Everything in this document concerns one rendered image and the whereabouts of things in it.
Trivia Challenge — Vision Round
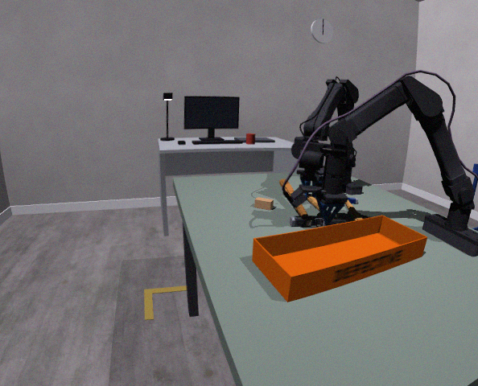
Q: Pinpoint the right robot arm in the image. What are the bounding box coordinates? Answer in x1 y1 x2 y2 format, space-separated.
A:
291 80 363 190

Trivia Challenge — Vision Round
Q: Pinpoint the orange bin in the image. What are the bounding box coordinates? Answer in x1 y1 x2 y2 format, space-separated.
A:
252 216 427 302

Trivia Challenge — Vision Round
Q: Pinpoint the hammer with grey head and wooden handle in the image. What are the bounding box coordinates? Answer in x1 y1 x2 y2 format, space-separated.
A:
307 194 348 226

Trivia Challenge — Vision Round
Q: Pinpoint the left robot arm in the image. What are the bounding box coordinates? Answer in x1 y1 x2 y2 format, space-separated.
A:
299 76 478 245

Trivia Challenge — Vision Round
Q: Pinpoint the small tan block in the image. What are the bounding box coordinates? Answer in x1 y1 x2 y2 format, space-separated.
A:
254 197 274 210

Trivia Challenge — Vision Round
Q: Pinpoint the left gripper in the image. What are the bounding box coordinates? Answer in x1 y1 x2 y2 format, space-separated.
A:
291 171 348 224

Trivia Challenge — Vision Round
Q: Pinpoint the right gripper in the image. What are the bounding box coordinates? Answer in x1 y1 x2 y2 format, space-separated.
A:
297 166 324 198

